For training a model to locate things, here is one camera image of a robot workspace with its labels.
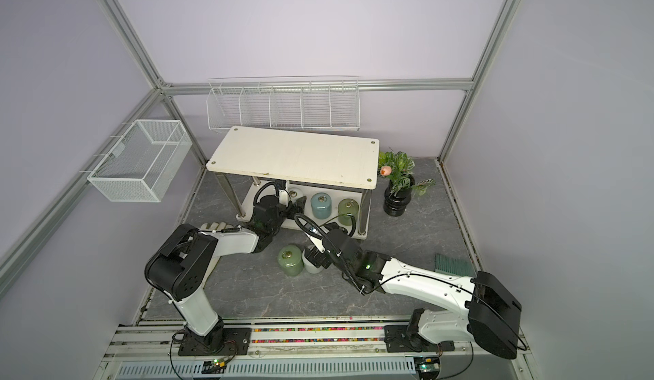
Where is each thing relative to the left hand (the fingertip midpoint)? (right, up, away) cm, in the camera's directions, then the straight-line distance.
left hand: (297, 196), depth 94 cm
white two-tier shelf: (+12, +6, -25) cm, 29 cm away
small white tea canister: (0, +1, -4) cm, 4 cm away
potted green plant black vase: (+34, +10, -13) cm, 38 cm away
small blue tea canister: (+9, -3, -4) cm, 11 cm away
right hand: (+9, -11, -16) cm, 21 cm away
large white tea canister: (+5, -23, -9) cm, 25 cm away
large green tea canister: (0, -20, -12) cm, 24 cm away
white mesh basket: (-51, +13, -9) cm, 53 cm away
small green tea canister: (+18, -3, -7) cm, 20 cm away
